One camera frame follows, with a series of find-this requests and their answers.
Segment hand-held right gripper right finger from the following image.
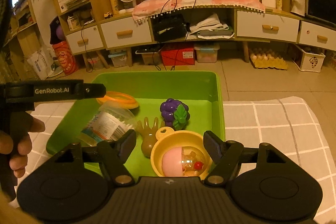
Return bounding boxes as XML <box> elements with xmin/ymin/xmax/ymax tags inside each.
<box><xmin>203</xmin><ymin>131</ymin><xmax>297</xmax><ymax>186</ymax></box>

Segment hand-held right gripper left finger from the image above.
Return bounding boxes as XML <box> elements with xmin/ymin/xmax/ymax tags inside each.
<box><xmin>46</xmin><ymin>130</ymin><xmax>137</xmax><ymax>186</ymax></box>

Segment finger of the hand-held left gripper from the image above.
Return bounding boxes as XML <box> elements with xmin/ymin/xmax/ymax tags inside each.
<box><xmin>76</xmin><ymin>83</ymin><xmax>107</xmax><ymax>99</ymax></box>

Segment brown hand-shaped toy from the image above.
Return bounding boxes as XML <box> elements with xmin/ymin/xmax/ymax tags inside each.
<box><xmin>136</xmin><ymin>117</ymin><xmax>166</xmax><ymax>159</ymax></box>

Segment clear plastic jar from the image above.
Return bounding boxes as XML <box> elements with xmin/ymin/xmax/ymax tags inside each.
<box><xmin>76</xmin><ymin>102</ymin><xmax>136</xmax><ymax>147</ymax></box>

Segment yellow toy bowl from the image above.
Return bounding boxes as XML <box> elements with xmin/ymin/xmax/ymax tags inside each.
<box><xmin>150</xmin><ymin>127</ymin><xmax>214</xmax><ymax>178</ymax></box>

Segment orange toy plate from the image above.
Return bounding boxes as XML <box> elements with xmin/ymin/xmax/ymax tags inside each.
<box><xmin>96</xmin><ymin>91</ymin><xmax>139</xmax><ymax>109</ymax></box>

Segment pink clear capsule ball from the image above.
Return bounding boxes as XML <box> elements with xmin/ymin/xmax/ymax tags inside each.
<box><xmin>161</xmin><ymin>146</ymin><xmax>208</xmax><ymax>177</ymax></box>

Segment purple toy grapes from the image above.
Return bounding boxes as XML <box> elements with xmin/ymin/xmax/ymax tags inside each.
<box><xmin>160</xmin><ymin>98</ymin><xmax>190</xmax><ymax>130</ymax></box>

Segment green plastic box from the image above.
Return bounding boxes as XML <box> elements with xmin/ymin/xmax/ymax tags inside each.
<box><xmin>46</xmin><ymin>71</ymin><xmax>226</xmax><ymax>178</ymax></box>

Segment person's left hand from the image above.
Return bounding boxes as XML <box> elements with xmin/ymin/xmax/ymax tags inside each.
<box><xmin>0</xmin><ymin>111</ymin><xmax>46</xmax><ymax>179</ymax></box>

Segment white plastic bag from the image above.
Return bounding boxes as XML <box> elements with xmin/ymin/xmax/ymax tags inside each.
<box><xmin>27</xmin><ymin>47</ymin><xmax>57</xmax><ymax>80</ymax></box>

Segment blue-lidded storage box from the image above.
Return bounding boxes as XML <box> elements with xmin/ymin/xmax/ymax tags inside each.
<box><xmin>108</xmin><ymin>52</ymin><xmax>130</xmax><ymax>68</ymax></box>

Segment red printed bucket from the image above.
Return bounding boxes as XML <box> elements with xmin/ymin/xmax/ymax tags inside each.
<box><xmin>52</xmin><ymin>41</ymin><xmax>79</xmax><ymax>75</ymax></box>

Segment wooden side shelf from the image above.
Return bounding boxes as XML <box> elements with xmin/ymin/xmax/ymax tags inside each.
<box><xmin>8</xmin><ymin>0</ymin><xmax>40</xmax><ymax>80</ymax></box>

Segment grey checkered blanket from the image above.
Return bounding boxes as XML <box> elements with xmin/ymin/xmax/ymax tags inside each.
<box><xmin>13</xmin><ymin>97</ymin><xmax>336</xmax><ymax>224</ymax></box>

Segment small white carton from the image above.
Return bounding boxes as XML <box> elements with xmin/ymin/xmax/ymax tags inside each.
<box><xmin>67</xmin><ymin>15</ymin><xmax>80</xmax><ymax>31</ymax></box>

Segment red box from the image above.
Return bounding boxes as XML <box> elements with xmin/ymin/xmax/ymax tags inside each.
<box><xmin>160</xmin><ymin>44</ymin><xmax>196</xmax><ymax>66</ymax></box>

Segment yellow can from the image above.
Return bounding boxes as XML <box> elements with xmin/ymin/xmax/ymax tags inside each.
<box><xmin>109</xmin><ymin>0</ymin><xmax>120</xmax><ymax>14</ymax></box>

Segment clear storage box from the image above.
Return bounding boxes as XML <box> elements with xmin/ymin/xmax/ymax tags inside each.
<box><xmin>194</xmin><ymin>43</ymin><xmax>220</xmax><ymax>64</ymax></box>

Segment black bag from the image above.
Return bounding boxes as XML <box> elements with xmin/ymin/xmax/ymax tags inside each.
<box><xmin>152</xmin><ymin>14</ymin><xmax>189</xmax><ymax>42</ymax></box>

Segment egg tray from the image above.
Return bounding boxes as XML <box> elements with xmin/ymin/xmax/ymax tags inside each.
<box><xmin>248</xmin><ymin>47</ymin><xmax>288</xmax><ymax>70</ymax></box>

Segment stack of folded cloths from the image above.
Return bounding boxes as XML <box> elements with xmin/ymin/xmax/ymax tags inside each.
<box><xmin>188</xmin><ymin>13</ymin><xmax>235</xmax><ymax>39</ymax></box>

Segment white cutout crate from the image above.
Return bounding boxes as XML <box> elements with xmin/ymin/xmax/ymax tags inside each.
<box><xmin>291</xmin><ymin>44</ymin><xmax>326</xmax><ymax>73</ymax></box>

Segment black microwave oven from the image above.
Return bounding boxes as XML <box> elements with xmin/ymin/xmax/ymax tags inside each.
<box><xmin>304</xmin><ymin>0</ymin><xmax>336</xmax><ymax>25</ymax></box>

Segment white drawer wooden handle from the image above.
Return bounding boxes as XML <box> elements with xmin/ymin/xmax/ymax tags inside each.
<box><xmin>236</xmin><ymin>10</ymin><xmax>300</xmax><ymax>42</ymax></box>
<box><xmin>66</xmin><ymin>25</ymin><xmax>105</xmax><ymax>55</ymax></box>
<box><xmin>100</xmin><ymin>17</ymin><xmax>153</xmax><ymax>49</ymax></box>
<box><xmin>298</xmin><ymin>21</ymin><xmax>336</xmax><ymax>51</ymax></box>

